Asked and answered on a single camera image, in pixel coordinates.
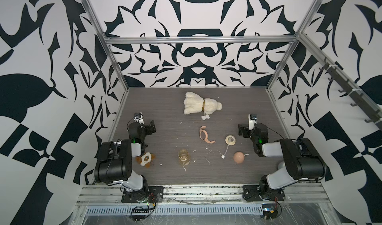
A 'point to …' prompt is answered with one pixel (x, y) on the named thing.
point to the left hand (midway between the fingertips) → (144, 119)
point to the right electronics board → (270, 211)
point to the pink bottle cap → (238, 157)
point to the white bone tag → (206, 117)
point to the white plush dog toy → (194, 103)
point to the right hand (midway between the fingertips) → (247, 121)
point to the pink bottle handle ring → (206, 139)
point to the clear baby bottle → (184, 157)
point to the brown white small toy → (145, 159)
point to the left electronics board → (139, 213)
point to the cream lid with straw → (230, 140)
